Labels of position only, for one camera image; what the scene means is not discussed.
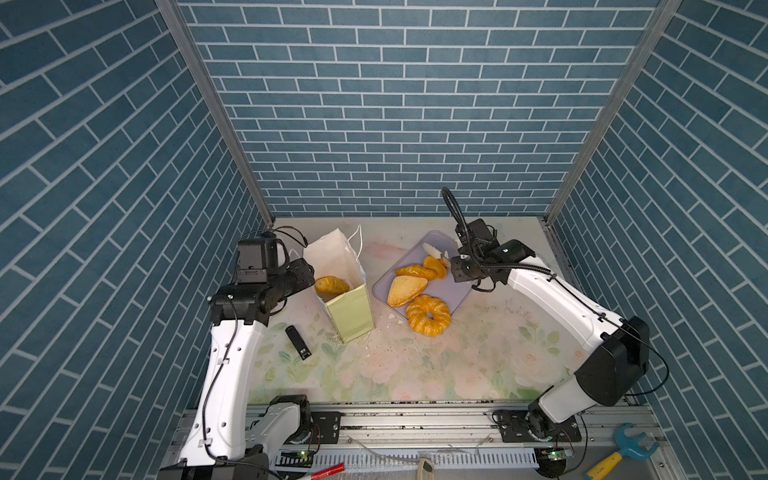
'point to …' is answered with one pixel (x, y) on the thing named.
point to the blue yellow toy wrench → (628, 445)
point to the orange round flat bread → (437, 265)
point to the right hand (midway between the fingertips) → (456, 264)
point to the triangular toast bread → (405, 287)
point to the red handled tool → (327, 472)
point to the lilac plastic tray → (450, 287)
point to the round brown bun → (330, 285)
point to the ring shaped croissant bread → (428, 315)
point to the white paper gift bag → (331, 255)
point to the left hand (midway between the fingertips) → (309, 269)
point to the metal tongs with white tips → (435, 252)
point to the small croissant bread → (418, 271)
